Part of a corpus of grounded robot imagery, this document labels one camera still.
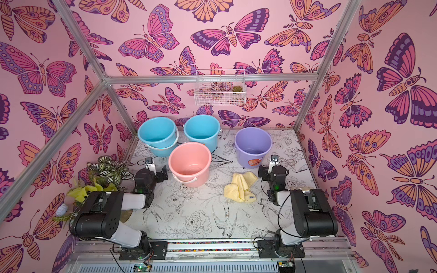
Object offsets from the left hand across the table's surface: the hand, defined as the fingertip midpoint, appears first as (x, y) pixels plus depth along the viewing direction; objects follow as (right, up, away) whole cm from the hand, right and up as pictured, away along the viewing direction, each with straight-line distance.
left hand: (158, 165), depth 94 cm
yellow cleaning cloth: (+44, -12, -9) cm, 46 cm away
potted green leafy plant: (-14, -2, -23) cm, 27 cm away
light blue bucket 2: (+24, +21, +9) cm, 33 cm away
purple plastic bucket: (+54, +12, +13) cm, 57 cm away
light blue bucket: (-4, +17, +15) cm, 23 cm away
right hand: (+63, 0, -1) cm, 63 cm away
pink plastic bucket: (+16, +1, +6) cm, 17 cm away
